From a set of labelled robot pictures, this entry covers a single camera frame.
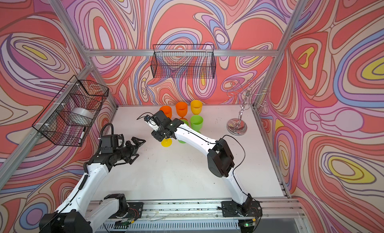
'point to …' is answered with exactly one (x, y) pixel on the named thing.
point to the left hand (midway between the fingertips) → (144, 145)
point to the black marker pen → (82, 135)
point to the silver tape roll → (82, 112)
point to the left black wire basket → (68, 117)
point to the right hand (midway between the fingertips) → (159, 134)
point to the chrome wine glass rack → (237, 126)
